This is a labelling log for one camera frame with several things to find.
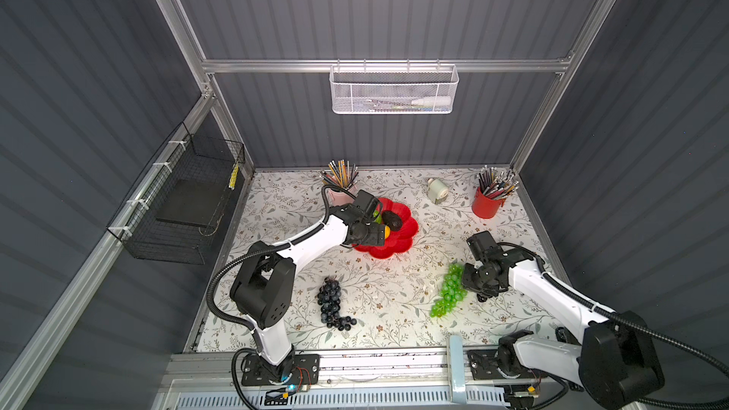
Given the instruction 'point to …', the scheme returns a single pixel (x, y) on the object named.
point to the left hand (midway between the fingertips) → (371, 236)
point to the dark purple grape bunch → (329, 301)
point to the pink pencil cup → (337, 198)
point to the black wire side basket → (174, 210)
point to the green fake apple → (379, 218)
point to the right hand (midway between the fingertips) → (470, 286)
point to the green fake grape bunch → (453, 290)
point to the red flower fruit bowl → (397, 241)
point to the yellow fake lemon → (387, 232)
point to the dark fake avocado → (392, 220)
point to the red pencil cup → (484, 206)
